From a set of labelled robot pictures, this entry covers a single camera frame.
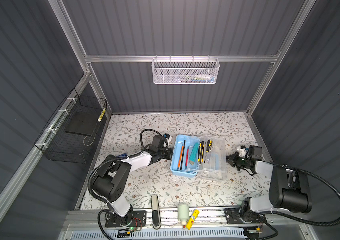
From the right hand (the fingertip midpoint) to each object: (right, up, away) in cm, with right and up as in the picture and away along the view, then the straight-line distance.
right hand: (226, 158), depth 91 cm
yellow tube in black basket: (-73, +26, -10) cm, 78 cm away
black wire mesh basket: (-84, +15, -19) cm, 88 cm away
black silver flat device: (-41, -23, -21) cm, 52 cm away
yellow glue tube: (-22, -24, -18) cm, 38 cm away
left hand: (-33, +4, +1) cm, 33 cm away
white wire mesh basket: (-23, +66, +32) cm, 77 cm away
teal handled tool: (-21, +3, -4) cm, 22 cm away
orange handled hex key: (-28, +1, +5) cm, 29 cm away
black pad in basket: (-80, +22, -14) cm, 84 cm away
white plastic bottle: (-28, -21, -22) cm, 41 cm away
